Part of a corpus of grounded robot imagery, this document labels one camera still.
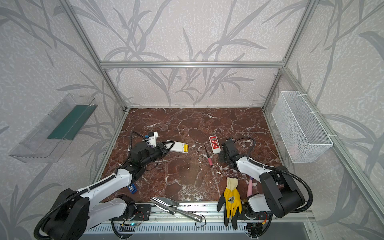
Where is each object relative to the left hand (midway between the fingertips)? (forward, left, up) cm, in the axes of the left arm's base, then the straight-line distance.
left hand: (176, 139), depth 79 cm
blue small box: (-21, +23, -16) cm, 35 cm away
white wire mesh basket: (-4, -56, +15) cm, 58 cm away
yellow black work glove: (-26, -29, -16) cm, 42 cm away
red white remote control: (+8, -23, -19) cm, 30 cm away
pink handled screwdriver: (-3, -18, -18) cm, 26 cm away
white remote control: (-2, -1, -4) cm, 4 cm away
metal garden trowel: (-28, +2, -22) cm, 36 cm away
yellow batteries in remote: (-2, -5, -6) cm, 8 cm away
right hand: (+3, -28, -17) cm, 32 cm away
